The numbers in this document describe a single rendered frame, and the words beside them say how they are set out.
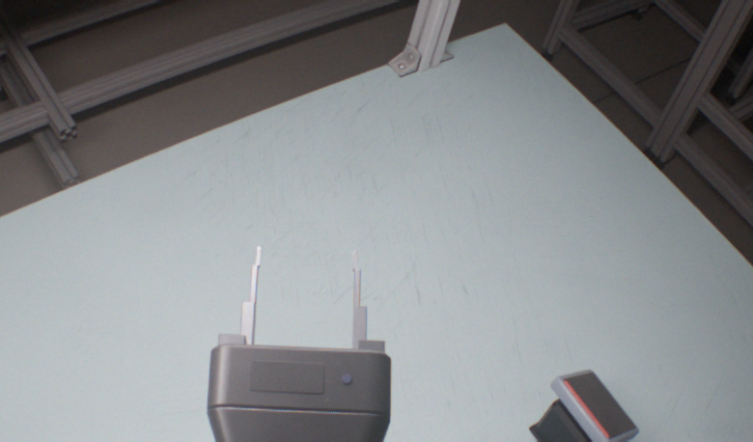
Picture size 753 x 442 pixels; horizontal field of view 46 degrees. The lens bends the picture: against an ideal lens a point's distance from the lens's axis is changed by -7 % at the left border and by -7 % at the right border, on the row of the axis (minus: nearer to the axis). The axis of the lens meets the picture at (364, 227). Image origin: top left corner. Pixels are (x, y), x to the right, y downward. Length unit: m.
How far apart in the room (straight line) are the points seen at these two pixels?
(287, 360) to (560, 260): 1.02
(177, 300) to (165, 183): 0.19
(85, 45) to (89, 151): 0.46
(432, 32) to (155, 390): 0.72
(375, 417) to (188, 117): 2.48
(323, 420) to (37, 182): 2.32
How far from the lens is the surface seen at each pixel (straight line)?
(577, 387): 1.12
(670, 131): 3.06
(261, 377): 0.38
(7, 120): 2.36
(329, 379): 0.38
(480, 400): 1.21
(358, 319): 0.44
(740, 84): 3.55
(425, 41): 1.53
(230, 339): 0.40
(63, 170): 2.46
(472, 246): 1.34
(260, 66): 3.01
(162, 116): 2.83
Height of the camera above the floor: 2.01
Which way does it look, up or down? 50 degrees down
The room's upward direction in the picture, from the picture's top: 17 degrees clockwise
